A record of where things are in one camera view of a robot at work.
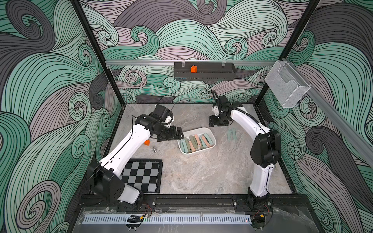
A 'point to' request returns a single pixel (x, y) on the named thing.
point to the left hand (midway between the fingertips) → (177, 136)
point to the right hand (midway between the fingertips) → (216, 124)
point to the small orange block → (147, 142)
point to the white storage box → (196, 141)
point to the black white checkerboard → (144, 174)
